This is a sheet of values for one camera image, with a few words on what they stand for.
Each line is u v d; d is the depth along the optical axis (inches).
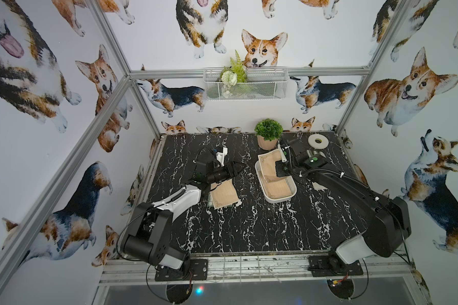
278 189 37.6
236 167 30.3
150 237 17.1
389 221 16.5
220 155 31.4
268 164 34.6
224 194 37.4
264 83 36.4
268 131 39.4
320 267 28.9
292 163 24.7
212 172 28.6
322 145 45.9
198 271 29.0
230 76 32.2
